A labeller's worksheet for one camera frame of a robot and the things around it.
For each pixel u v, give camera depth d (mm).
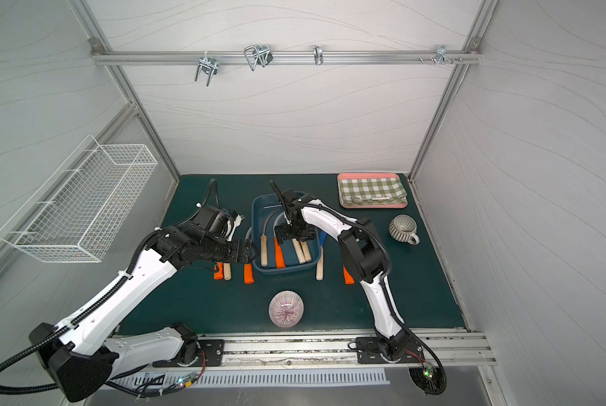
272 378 703
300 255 926
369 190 1153
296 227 815
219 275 876
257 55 765
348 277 861
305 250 935
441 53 764
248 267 900
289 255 931
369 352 733
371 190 1153
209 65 792
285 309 811
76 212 679
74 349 375
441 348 765
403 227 1009
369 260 564
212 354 737
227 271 903
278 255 924
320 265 906
